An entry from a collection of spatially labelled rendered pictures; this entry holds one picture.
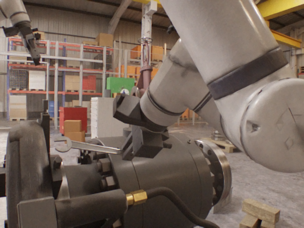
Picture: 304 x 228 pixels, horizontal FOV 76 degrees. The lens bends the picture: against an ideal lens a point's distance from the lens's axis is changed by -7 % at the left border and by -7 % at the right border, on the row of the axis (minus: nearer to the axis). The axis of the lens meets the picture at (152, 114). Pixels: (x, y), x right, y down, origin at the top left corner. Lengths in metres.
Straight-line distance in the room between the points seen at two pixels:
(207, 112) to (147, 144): 0.15
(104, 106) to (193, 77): 4.41
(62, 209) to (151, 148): 0.29
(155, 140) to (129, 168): 0.45
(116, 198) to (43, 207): 0.19
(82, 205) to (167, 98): 0.38
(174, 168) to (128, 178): 0.24
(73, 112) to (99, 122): 1.70
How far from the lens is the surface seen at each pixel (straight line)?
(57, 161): 0.62
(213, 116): 0.35
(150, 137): 0.44
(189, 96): 0.34
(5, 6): 1.22
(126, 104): 0.42
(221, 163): 1.30
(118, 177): 0.85
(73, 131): 5.43
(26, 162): 0.72
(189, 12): 0.22
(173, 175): 0.97
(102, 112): 4.70
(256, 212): 2.10
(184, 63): 0.33
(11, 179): 0.72
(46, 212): 0.58
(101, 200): 0.63
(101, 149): 0.56
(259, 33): 0.22
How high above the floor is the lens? 1.07
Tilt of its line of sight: 3 degrees down
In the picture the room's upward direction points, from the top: 1 degrees clockwise
